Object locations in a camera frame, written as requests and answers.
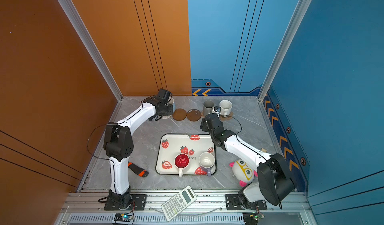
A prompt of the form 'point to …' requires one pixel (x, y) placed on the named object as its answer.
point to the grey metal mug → (208, 106)
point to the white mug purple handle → (207, 160)
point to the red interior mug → (181, 161)
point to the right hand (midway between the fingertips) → (206, 121)
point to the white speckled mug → (225, 106)
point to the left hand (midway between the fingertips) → (170, 109)
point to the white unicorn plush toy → (242, 172)
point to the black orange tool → (137, 170)
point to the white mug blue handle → (172, 102)
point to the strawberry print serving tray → (192, 144)
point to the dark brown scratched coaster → (194, 115)
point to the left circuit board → (122, 217)
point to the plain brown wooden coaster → (179, 114)
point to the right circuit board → (252, 218)
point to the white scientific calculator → (175, 204)
